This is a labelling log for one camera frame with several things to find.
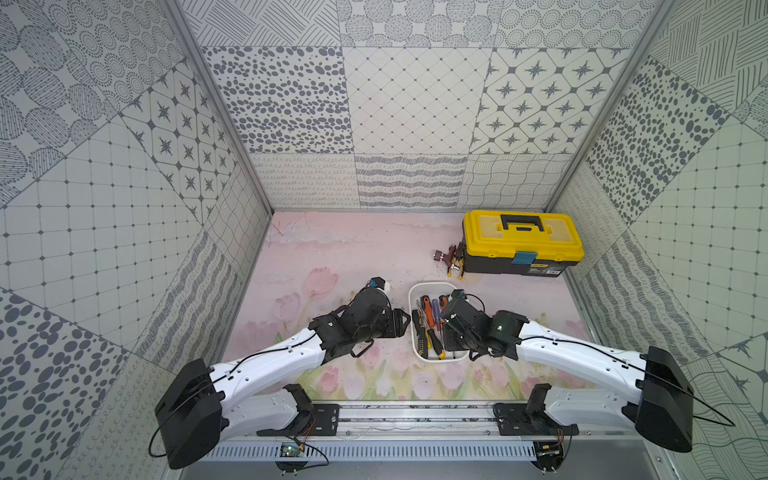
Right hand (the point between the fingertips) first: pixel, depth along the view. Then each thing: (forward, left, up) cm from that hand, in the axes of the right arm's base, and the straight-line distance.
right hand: (450, 337), depth 80 cm
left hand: (+4, +12, +7) cm, 14 cm away
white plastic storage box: (+8, +6, -7) cm, 12 cm away
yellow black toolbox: (+27, -27, +8) cm, 39 cm away
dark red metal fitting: (+32, -3, -6) cm, 32 cm away
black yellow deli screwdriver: (0, +3, -6) cm, 7 cm away
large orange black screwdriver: (+10, +5, -4) cm, 12 cm away
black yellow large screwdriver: (+8, +9, -7) cm, 13 cm away
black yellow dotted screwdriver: (+2, +7, -5) cm, 9 cm away
